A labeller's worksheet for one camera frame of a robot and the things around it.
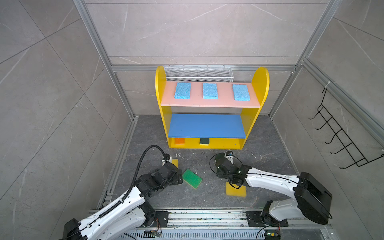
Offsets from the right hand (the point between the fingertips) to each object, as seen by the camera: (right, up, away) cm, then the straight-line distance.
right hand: (220, 168), depth 87 cm
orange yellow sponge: (-26, +15, +15) cm, 33 cm away
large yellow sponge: (+4, -10, -6) cm, 13 cm away
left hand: (-25, +2, -10) cm, 27 cm away
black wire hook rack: (+51, +16, -23) cm, 58 cm away
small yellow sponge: (-27, +2, +6) cm, 28 cm away
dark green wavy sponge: (-9, +16, +14) cm, 23 cm away
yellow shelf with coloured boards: (-4, +34, +23) cm, 41 cm away
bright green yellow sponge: (-17, -5, -2) cm, 18 cm away
